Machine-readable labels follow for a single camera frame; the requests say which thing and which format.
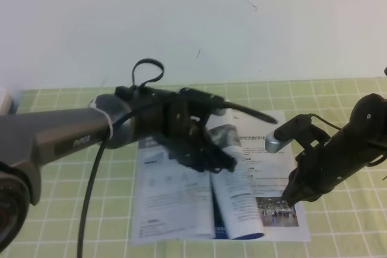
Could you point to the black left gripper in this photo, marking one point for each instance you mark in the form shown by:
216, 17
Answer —
177, 121

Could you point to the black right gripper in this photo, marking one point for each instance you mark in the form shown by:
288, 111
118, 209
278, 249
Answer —
324, 163

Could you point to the white magazine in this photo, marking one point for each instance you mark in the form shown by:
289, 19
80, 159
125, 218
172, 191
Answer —
175, 202

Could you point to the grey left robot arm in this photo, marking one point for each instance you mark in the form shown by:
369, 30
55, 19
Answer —
30, 141

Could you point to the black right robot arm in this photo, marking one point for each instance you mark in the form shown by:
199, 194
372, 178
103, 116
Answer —
367, 125

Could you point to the white side table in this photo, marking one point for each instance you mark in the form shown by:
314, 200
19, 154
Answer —
6, 102

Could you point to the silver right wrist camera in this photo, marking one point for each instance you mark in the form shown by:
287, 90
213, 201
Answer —
286, 133

